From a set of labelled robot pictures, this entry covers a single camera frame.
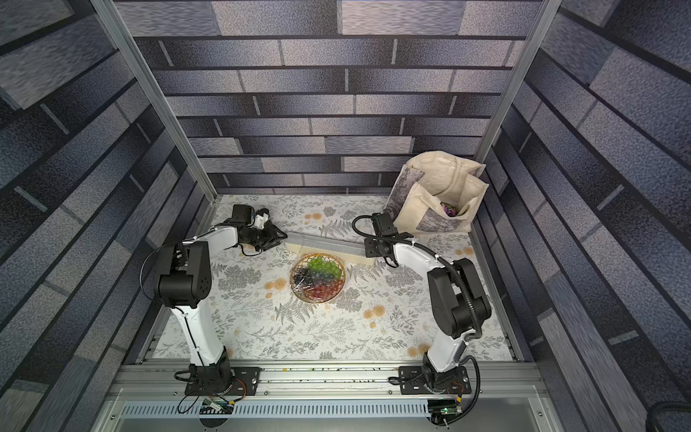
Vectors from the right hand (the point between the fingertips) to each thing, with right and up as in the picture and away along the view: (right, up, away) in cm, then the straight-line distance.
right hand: (375, 243), depth 96 cm
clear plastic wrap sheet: (-13, -5, -2) cm, 14 cm away
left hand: (-35, +3, +3) cm, 35 cm away
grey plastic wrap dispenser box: (-14, 0, +1) cm, 15 cm away
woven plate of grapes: (-21, -11, -7) cm, 24 cm away
